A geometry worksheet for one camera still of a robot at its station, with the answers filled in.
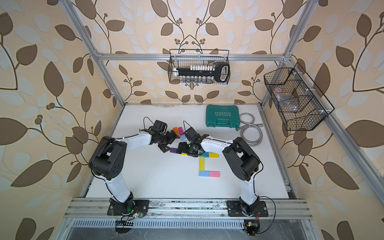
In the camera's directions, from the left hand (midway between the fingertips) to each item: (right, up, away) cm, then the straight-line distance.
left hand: (175, 139), depth 95 cm
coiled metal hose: (+53, +18, +18) cm, 58 cm away
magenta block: (+2, +4, +10) cm, 11 cm away
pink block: (+25, -19, -10) cm, 33 cm away
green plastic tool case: (+33, +16, +13) cm, 38 cm away
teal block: (+19, -9, -4) cm, 22 cm away
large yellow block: (+7, -7, -11) cm, 14 cm away
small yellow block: (+24, -9, -3) cm, 26 cm away
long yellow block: (+17, -14, -4) cm, 22 cm away
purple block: (-1, -6, -2) cm, 7 cm away
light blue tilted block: (+4, 0, +6) cm, 8 cm away
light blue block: (+18, -19, -9) cm, 27 cm away
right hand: (+4, -8, -3) cm, 9 cm away
